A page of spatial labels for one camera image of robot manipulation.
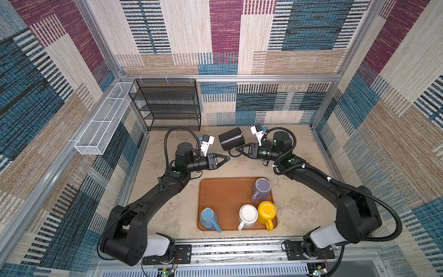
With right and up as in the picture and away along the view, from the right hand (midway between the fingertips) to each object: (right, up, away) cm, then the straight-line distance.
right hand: (237, 151), depth 76 cm
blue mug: (-12, -28, -3) cm, 31 cm away
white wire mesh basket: (-58, +4, -6) cm, 59 cm away
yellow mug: (+13, -26, -1) cm, 29 cm away
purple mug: (+13, -19, +8) cm, 24 cm away
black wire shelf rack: (-41, +31, +34) cm, 61 cm away
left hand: (-4, -3, -2) cm, 5 cm away
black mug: (-2, +4, -1) cm, 5 cm away
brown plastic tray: (-4, -23, +12) cm, 26 cm away
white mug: (+5, -28, 0) cm, 28 cm away
